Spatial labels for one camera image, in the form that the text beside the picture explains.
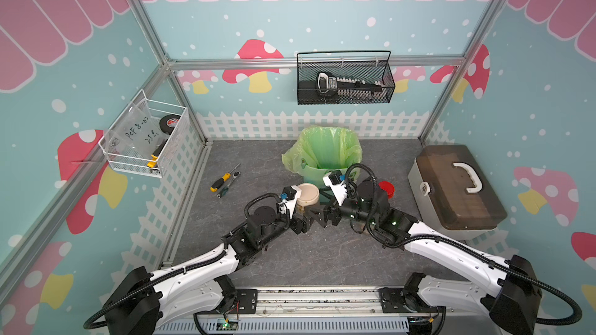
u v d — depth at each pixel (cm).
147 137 70
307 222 66
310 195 69
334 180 60
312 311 73
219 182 103
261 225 56
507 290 40
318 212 62
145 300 41
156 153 64
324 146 92
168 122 80
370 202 53
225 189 101
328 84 89
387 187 87
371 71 97
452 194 89
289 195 62
